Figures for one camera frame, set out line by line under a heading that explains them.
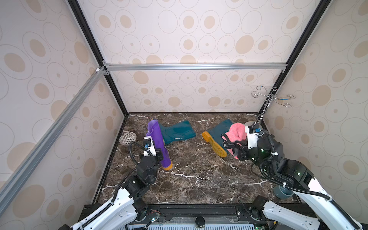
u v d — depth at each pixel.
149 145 0.59
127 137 1.01
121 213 0.58
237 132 0.63
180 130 1.06
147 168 0.52
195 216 0.73
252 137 0.54
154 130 0.75
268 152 0.44
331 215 0.39
